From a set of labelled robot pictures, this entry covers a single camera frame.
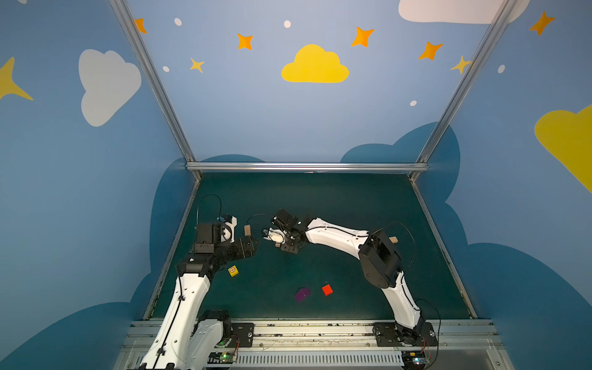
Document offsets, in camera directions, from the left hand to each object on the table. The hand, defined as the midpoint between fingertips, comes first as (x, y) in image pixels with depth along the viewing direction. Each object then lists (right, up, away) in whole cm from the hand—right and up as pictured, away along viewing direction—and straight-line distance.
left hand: (251, 243), depth 79 cm
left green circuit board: (-7, -34, -8) cm, 36 cm away
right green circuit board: (+53, -35, -7) cm, 64 cm away
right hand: (+12, -1, +14) cm, 18 cm away
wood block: (+58, -2, +20) cm, 62 cm away
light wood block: (-6, +1, +20) cm, 21 cm away
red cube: (+27, -19, +5) cm, 33 cm away
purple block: (+17, -19, +3) cm, 26 cm away
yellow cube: (-9, -12, +8) cm, 17 cm away
